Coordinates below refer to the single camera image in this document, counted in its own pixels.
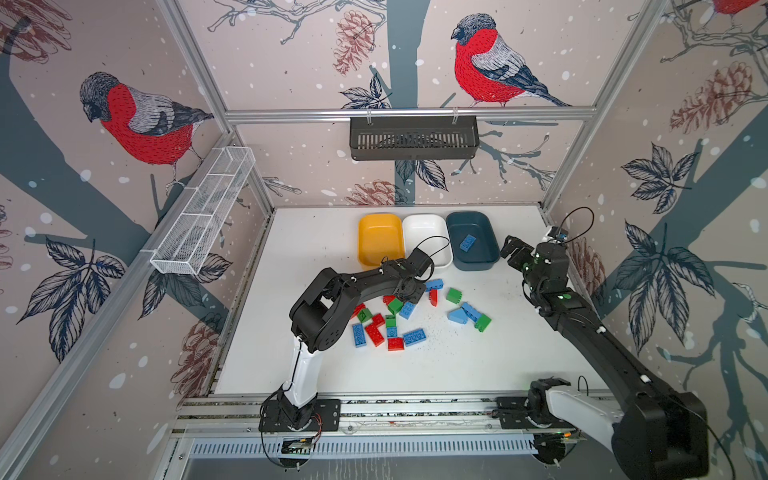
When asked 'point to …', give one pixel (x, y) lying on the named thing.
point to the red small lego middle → (378, 320)
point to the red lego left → (357, 310)
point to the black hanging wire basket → (379, 138)
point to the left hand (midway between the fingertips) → (413, 291)
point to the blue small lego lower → (392, 332)
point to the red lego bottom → (395, 344)
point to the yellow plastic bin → (380, 235)
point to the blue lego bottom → (413, 337)
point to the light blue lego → (458, 315)
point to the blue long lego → (468, 243)
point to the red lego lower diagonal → (373, 331)
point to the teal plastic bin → (485, 253)
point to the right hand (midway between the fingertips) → (518, 245)
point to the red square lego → (388, 299)
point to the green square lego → (454, 295)
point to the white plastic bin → (428, 233)
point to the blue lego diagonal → (471, 311)
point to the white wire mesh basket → (193, 232)
